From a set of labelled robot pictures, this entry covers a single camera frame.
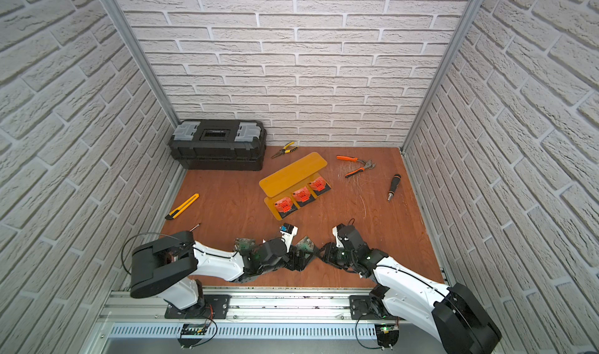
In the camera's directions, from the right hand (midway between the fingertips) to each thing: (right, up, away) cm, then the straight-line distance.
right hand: (321, 255), depth 83 cm
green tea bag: (-6, +2, +5) cm, 8 cm away
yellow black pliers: (-16, +42, +35) cm, 57 cm away
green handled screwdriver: (-50, +8, +8) cm, 52 cm away
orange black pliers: (+26, +34, +31) cm, 52 cm away
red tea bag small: (-7, +20, +18) cm, 28 cm away
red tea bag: (0, +25, +21) cm, 33 cm away
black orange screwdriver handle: (+36, +26, +22) cm, 50 cm away
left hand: (-4, +1, -1) cm, 5 cm away
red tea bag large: (-15, +16, +15) cm, 27 cm away
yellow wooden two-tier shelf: (-15, +26, +7) cm, 31 cm away
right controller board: (+20, -20, -12) cm, 31 cm away
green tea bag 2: (-29, +2, +4) cm, 29 cm away
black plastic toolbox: (-43, +42, +15) cm, 62 cm away
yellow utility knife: (-58, +16, +15) cm, 62 cm away
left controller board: (-42, -20, -10) cm, 47 cm away
